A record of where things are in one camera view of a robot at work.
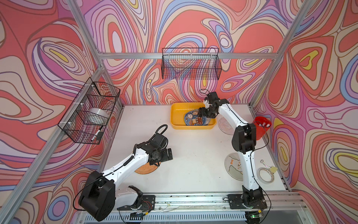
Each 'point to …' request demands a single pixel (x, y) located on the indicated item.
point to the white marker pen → (96, 134)
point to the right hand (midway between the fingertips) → (203, 118)
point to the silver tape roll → (97, 115)
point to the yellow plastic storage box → (178, 110)
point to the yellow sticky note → (273, 169)
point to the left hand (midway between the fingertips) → (167, 158)
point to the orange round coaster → (146, 168)
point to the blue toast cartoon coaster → (192, 118)
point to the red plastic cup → (262, 125)
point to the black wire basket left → (92, 94)
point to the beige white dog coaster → (234, 166)
